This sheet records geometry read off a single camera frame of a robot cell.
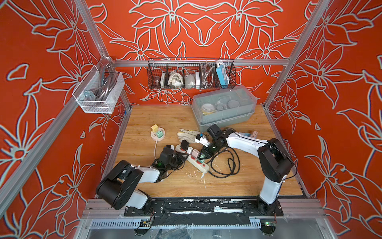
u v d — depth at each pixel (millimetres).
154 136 987
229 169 814
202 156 830
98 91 777
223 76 876
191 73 956
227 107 980
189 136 1001
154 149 944
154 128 983
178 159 794
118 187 425
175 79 899
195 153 850
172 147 862
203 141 814
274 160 481
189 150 876
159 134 949
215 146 759
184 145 905
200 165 834
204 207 742
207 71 839
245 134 980
